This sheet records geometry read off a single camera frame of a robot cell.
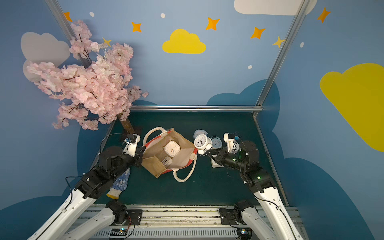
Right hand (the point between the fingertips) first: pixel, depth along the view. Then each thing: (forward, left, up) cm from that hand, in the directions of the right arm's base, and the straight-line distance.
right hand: (209, 150), depth 66 cm
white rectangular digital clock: (+6, -6, -27) cm, 28 cm away
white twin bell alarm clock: (+4, +3, -1) cm, 5 cm away
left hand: (+2, +32, -2) cm, 32 cm away
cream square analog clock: (+15, +22, -24) cm, 36 cm away
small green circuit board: (-31, +43, -32) cm, 62 cm away
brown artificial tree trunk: (+26, +54, -18) cm, 62 cm away
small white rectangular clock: (+6, +24, -25) cm, 35 cm away
